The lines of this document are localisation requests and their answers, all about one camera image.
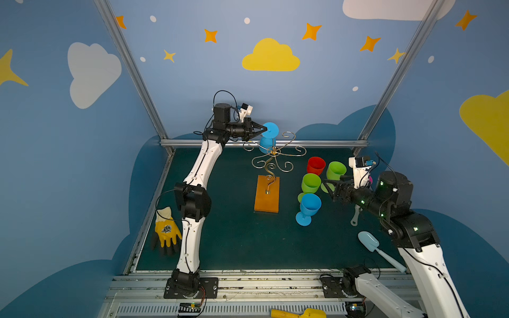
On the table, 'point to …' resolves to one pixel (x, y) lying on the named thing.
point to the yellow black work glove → (166, 226)
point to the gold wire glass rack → (265, 161)
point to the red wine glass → (315, 165)
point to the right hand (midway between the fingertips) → (337, 177)
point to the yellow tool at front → (309, 313)
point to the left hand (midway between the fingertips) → (267, 126)
